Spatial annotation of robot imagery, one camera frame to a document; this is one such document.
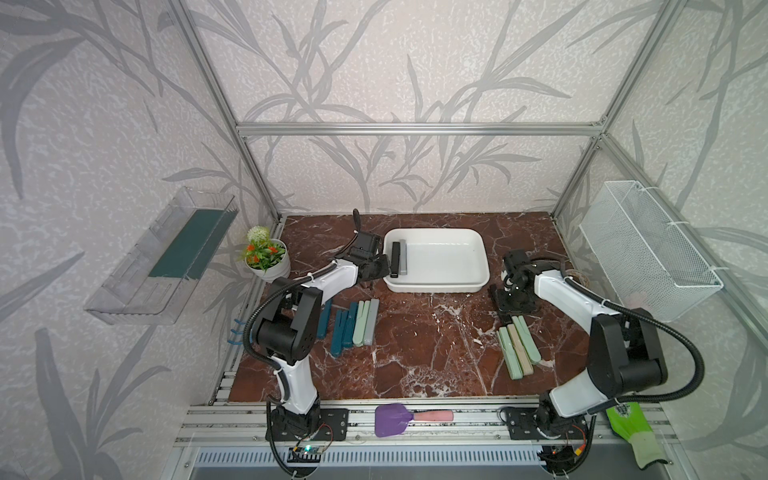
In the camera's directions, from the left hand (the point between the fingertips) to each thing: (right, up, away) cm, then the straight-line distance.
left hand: (388, 266), depth 97 cm
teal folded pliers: (-11, -16, -8) cm, 21 cm away
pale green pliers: (+41, -22, -12) cm, 48 cm away
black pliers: (+2, +1, +5) cm, 6 cm away
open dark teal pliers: (-20, -16, -6) cm, 26 cm away
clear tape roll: (+65, -4, +5) cm, 66 cm away
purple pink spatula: (+2, -36, -23) cm, 43 cm away
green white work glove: (+62, -36, -23) cm, 75 cm away
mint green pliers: (+35, -23, -14) cm, 44 cm away
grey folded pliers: (-5, -18, -8) cm, 20 cm away
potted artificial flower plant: (-37, +3, -7) cm, 38 cm away
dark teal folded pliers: (-13, -19, -9) cm, 25 cm away
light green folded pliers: (-8, -18, -9) cm, 22 cm away
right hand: (+36, -12, -6) cm, 39 cm away
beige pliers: (+39, -25, -15) cm, 48 cm away
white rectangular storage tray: (+18, +1, +11) cm, 21 cm away
